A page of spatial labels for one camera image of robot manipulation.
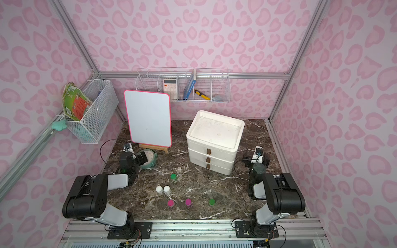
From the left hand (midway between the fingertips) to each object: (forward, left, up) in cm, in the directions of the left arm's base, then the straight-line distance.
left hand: (134, 151), depth 94 cm
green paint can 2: (-28, -46, -4) cm, 55 cm away
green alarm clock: (-2, -10, -4) cm, 10 cm away
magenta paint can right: (-28, -34, -6) cm, 44 cm away
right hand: (-3, -72, +5) cm, 72 cm away
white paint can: (-22, -18, -5) cm, 29 cm away
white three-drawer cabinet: (-5, -47, +16) cm, 50 cm away
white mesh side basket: (+19, +14, +27) cm, 36 cm away
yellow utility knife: (+29, -42, +19) cm, 54 cm away
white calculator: (+30, -22, +24) cm, 44 cm away
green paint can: (-15, -25, -5) cm, 29 cm away
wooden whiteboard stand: (+5, -10, -3) cm, 11 cm away
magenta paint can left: (-28, -25, -7) cm, 38 cm away
